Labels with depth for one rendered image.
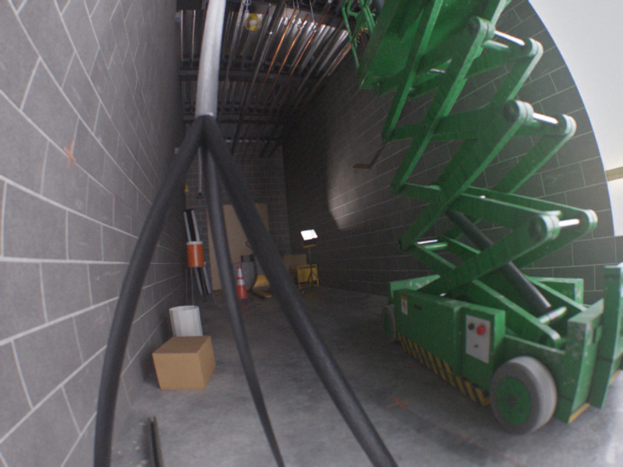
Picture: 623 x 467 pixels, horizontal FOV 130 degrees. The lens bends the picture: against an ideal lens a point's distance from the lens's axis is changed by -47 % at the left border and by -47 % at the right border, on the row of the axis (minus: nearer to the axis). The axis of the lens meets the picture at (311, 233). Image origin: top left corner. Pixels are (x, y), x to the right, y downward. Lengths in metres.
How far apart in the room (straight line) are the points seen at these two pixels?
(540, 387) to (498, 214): 0.75
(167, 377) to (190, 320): 0.89
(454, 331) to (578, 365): 0.64
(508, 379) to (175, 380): 1.71
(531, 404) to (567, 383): 0.14
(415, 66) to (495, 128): 0.85
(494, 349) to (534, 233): 0.48
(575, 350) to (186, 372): 1.85
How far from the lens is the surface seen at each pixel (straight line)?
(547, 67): 2.85
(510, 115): 1.21
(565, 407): 1.14
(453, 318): 1.34
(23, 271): 0.93
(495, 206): 1.34
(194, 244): 5.30
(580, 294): 1.75
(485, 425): 1.27
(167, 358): 1.78
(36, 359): 0.96
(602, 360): 1.14
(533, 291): 1.46
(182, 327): 2.59
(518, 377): 1.09
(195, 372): 1.76
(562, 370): 1.09
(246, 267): 6.82
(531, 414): 1.10
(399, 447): 1.16
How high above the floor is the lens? 0.77
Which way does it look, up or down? 4 degrees up
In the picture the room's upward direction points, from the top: 6 degrees counter-clockwise
